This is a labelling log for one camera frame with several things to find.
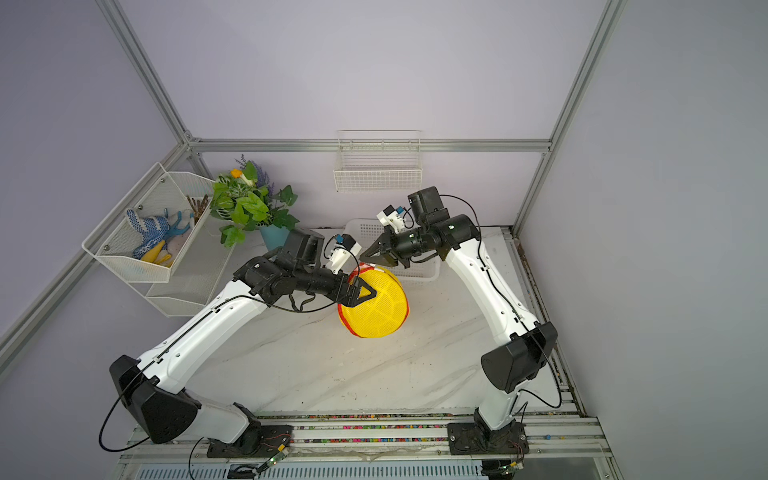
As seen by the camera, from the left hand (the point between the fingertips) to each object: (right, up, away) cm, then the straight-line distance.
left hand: (364, 288), depth 71 cm
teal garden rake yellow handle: (-51, +9, +1) cm, 52 cm away
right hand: (0, +6, -4) cm, 7 cm away
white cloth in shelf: (-49, +12, +6) cm, 51 cm away
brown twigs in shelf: (-49, +22, +13) cm, 55 cm away
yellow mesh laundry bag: (+5, -5, -3) cm, 8 cm away
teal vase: (-32, +15, +25) cm, 43 cm away
